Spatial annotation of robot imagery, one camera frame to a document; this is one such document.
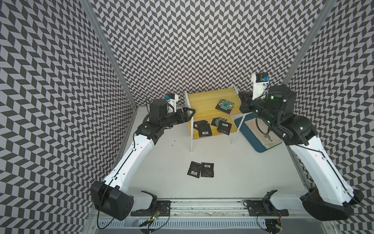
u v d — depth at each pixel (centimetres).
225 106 73
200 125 87
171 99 65
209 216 71
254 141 100
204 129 85
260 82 46
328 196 38
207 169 86
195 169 87
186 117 63
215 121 89
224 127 87
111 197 37
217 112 73
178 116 63
